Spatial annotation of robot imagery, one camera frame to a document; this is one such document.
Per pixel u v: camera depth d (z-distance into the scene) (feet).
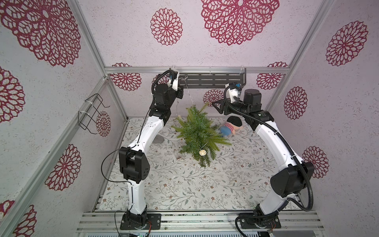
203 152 2.39
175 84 2.25
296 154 1.54
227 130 3.48
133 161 1.69
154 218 2.45
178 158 3.17
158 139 3.44
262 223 2.21
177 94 2.38
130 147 1.69
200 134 2.43
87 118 2.49
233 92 2.17
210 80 3.10
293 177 1.45
